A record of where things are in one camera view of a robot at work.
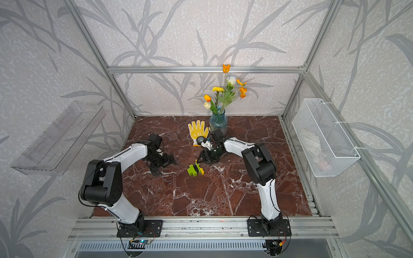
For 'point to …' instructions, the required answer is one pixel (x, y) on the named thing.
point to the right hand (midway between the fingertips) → (201, 161)
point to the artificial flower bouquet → (223, 96)
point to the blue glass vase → (219, 121)
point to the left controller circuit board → (144, 242)
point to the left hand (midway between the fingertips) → (171, 166)
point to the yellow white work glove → (197, 129)
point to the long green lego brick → (191, 170)
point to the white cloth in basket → (312, 143)
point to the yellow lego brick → (203, 172)
